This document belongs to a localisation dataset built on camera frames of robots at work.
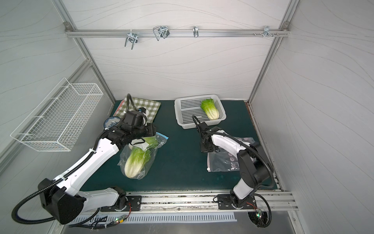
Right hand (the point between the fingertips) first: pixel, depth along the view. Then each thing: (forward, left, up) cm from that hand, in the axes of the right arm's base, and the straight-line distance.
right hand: (207, 148), depth 89 cm
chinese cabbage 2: (0, +34, +6) cm, 34 cm away
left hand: (+1, +30, +19) cm, 35 cm away
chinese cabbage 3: (+31, -1, +5) cm, 32 cm away
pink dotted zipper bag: (-7, -10, -3) cm, 12 cm away
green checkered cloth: (+36, +45, -3) cm, 58 cm away
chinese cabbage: (-11, +40, +6) cm, 42 cm away
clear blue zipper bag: (+3, +29, +3) cm, 29 cm away
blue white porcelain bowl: (+18, +70, 0) cm, 72 cm away
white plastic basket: (+36, +17, -2) cm, 40 cm away
